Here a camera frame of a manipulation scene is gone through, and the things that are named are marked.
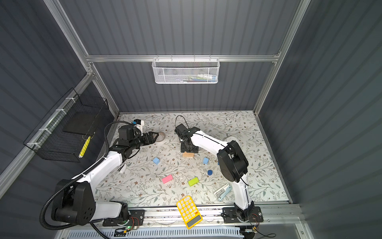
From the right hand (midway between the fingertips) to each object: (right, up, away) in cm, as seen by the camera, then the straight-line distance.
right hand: (188, 151), depth 93 cm
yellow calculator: (+1, -28, -19) cm, 33 cm away
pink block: (-12, -15, -6) cm, 21 cm away
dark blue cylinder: (+13, -12, -4) cm, 18 cm away
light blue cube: (-20, -6, -1) cm, 21 cm away
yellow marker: (-47, +2, -27) cm, 55 cm away
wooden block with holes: (0, -3, +3) cm, 5 cm away
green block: (+3, -16, -8) cm, 18 cm away
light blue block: (+11, -6, -1) cm, 12 cm away
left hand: (-20, +11, -7) cm, 24 cm away
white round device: (+27, +7, +7) cm, 29 cm away
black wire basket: (-61, +12, -21) cm, 65 cm away
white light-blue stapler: (+18, -21, -13) cm, 31 cm away
